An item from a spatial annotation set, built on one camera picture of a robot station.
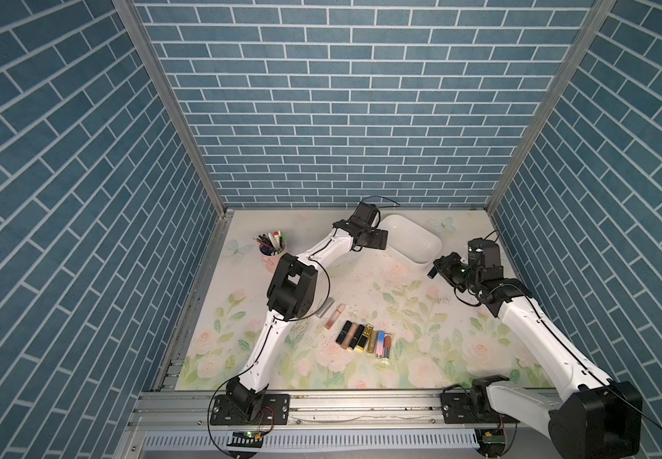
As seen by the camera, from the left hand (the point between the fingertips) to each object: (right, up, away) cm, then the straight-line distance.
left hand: (384, 240), depth 101 cm
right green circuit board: (+24, -52, -28) cm, 64 cm away
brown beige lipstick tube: (-14, -31, -17) cm, 38 cm away
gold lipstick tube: (-6, -29, -17) cm, 34 cm away
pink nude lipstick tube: (-17, -24, -11) cm, 32 cm away
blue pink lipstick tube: (-4, -30, -17) cm, 35 cm away
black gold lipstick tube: (-9, -30, -17) cm, 35 cm away
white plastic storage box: (+11, 0, +6) cm, 13 cm away
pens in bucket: (-38, -1, -5) cm, 38 cm away
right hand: (+13, -6, -19) cm, 24 cm away
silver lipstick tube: (-22, -23, -11) cm, 34 cm away
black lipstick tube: (-14, -28, -15) cm, 35 cm away
